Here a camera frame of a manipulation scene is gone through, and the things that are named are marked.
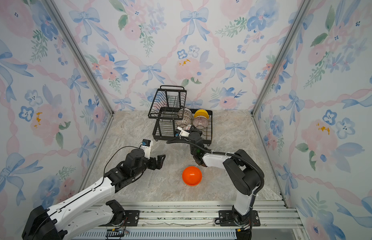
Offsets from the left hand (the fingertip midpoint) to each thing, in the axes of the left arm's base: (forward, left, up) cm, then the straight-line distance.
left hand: (158, 153), depth 79 cm
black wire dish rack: (+44, -1, -9) cm, 45 cm away
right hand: (+19, -20, +2) cm, 28 cm away
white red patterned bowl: (+41, -13, -11) cm, 44 cm away
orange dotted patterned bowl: (+33, -13, -13) cm, 38 cm away
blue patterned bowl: (+16, -16, +2) cm, 22 cm away
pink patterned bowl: (+33, -25, -12) cm, 43 cm away
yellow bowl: (+38, -25, -7) cm, 46 cm away
